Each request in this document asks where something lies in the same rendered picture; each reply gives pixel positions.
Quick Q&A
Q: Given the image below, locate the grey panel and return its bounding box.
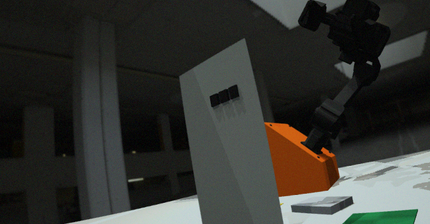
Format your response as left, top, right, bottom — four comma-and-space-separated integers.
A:
179, 39, 283, 224

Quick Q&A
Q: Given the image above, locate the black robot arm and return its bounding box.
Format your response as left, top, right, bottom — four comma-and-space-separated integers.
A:
300, 0, 381, 154

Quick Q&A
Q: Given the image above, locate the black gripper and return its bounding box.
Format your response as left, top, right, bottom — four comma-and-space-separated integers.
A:
298, 0, 391, 59

